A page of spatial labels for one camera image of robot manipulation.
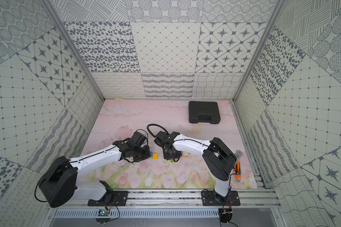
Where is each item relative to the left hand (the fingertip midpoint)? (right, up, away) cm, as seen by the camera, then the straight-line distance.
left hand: (155, 157), depth 83 cm
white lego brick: (+16, +10, -27) cm, 33 cm away
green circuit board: (-25, -25, -11) cm, 37 cm away
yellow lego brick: (-1, -1, +5) cm, 6 cm away
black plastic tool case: (+35, +27, +31) cm, 54 cm away
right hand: (+10, -2, +3) cm, 11 cm away
